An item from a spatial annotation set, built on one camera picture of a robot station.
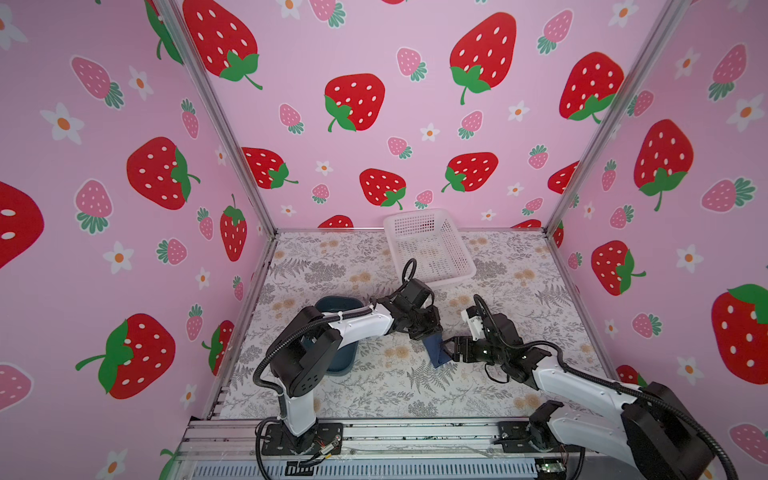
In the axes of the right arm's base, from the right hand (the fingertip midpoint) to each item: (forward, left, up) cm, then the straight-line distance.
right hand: (446, 345), depth 84 cm
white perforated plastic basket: (+47, +6, -5) cm, 48 cm away
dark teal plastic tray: (-6, +28, 0) cm, 29 cm away
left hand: (+5, -1, +2) cm, 5 cm away
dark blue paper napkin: (0, +3, -3) cm, 4 cm away
